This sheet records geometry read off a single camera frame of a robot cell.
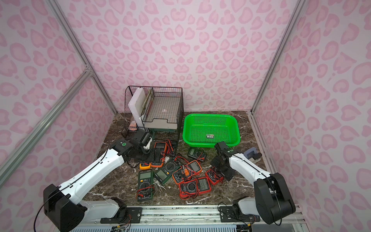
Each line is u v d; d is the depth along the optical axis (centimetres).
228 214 73
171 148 95
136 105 90
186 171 84
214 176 83
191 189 77
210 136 104
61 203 38
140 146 62
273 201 41
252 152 93
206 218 72
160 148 93
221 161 63
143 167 86
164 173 86
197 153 92
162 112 104
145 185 80
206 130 107
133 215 73
